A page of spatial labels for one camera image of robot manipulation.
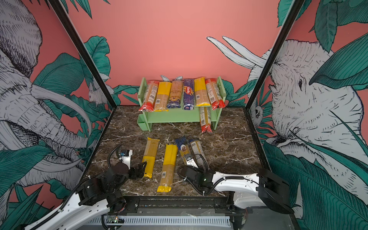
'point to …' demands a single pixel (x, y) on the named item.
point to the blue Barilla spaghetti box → (189, 94)
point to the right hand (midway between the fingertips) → (188, 168)
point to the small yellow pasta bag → (176, 91)
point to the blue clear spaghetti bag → (197, 147)
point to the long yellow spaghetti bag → (170, 154)
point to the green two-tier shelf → (145, 119)
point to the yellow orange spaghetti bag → (201, 97)
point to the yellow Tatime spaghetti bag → (150, 152)
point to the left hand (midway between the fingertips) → (140, 161)
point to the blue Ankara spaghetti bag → (182, 144)
